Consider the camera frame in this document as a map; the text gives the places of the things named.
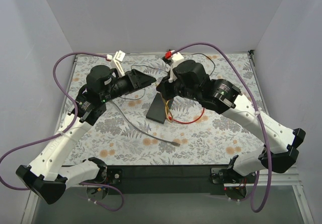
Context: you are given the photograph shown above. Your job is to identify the black network switch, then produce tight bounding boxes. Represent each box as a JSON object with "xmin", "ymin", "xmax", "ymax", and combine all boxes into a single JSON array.
[{"xmin": 145, "ymin": 93, "xmax": 167, "ymax": 124}]

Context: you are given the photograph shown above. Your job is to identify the yellow ethernet cable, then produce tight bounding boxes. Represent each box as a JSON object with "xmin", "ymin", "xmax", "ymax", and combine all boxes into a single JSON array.
[{"xmin": 158, "ymin": 82, "xmax": 174, "ymax": 121}]

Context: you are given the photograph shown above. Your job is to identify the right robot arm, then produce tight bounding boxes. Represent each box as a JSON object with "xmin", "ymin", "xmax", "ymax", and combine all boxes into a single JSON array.
[{"xmin": 156, "ymin": 60, "xmax": 305, "ymax": 179}]

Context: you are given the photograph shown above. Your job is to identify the thin black power cable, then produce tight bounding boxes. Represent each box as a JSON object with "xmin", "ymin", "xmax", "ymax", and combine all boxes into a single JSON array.
[{"xmin": 118, "ymin": 49, "xmax": 216, "ymax": 101}]

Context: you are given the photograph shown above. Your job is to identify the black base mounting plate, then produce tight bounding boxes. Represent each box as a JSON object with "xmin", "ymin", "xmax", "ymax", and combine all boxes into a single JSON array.
[{"xmin": 77, "ymin": 165, "xmax": 260, "ymax": 202}]

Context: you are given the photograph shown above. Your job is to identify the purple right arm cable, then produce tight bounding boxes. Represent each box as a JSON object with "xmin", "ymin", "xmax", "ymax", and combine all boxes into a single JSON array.
[{"xmin": 173, "ymin": 42, "xmax": 274, "ymax": 213}]

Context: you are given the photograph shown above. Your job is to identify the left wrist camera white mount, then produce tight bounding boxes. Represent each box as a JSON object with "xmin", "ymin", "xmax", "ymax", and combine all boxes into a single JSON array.
[{"xmin": 106, "ymin": 50, "xmax": 126, "ymax": 77}]

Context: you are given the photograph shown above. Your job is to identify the red ethernet cable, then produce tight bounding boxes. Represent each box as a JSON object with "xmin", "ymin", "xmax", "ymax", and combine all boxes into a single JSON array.
[{"xmin": 166, "ymin": 107, "xmax": 205, "ymax": 125}]

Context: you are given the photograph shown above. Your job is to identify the floral patterned table mat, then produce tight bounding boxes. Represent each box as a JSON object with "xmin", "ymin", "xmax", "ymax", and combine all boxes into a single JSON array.
[{"xmin": 64, "ymin": 53, "xmax": 265, "ymax": 165}]

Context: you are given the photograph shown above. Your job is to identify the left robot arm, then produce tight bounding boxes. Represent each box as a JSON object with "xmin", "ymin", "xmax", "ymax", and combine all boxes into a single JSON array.
[{"xmin": 16, "ymin": 65, "xmax": 156, "ymax": 204}]

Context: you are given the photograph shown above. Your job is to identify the grey ethernet cable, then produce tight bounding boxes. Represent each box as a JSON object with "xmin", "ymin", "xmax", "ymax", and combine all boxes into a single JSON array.
[{"xmin": 113, "ymin": 102, "xmax": 181, "ymax": 147}]

